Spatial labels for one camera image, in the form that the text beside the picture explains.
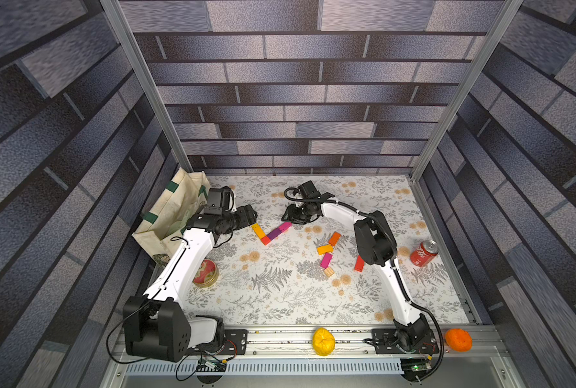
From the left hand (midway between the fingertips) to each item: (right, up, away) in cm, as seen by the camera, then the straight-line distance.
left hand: (249, 214), depth 82 cm
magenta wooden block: (+12, -6, +18) cm, 22 cm away
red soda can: (+62, -14, +1) cm, 64 cm away
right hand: (+12, -3, +20) cm, 24 cm away
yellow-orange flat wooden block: (+28, -15, +13) cm, 35 cm away
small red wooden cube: (+4, -12, +14) cm, 19 cm away
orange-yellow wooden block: (+2, -10, +17) cm, 20 cm away
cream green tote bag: (-32, -5, 0) cm, 32 cm away
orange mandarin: (+65, -37, -12) cm, 75 cm away
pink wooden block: (+28, -19, +10) cm, 35 cm away
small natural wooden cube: (+29, -22, +5) cm, 37 cm away
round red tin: (-16, -22, +3) cm, 27 cm away
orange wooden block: (+32, -11, +15) cm, 37 cm away
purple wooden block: (+7, -9, +17) cm, 21 cm away
